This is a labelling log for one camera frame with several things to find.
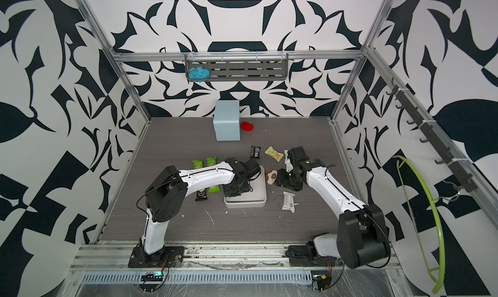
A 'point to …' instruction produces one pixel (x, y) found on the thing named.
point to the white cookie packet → (289, 166)
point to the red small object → (247, 126)
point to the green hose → (438, 225)
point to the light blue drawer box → (226, 120)
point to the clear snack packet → (288, 201)
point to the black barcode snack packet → (255, 152)
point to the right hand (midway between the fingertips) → (277, 179)
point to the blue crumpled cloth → (198, 73)
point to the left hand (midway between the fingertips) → (238, 186)
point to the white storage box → (257, 198)
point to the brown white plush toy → (271, 176)
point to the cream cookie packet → (276, 155)
